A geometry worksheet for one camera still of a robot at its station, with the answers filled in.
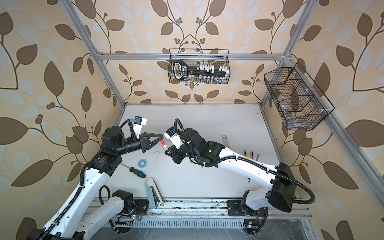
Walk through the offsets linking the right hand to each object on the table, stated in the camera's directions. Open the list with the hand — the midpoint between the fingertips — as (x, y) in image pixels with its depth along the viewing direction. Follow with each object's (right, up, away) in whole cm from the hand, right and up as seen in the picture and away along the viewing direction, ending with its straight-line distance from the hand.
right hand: (166, 152), depth 68 cm
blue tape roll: (-20, -12, +22) cm, 32 cm away
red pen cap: (-2, +4, -1) cm, 5 cm away
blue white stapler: (-8, -25, +7) cm, 27 cm away
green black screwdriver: (-20, -16, +16) cm, 30 cm away
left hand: (-1, +7, -3) cm, 7 cm away
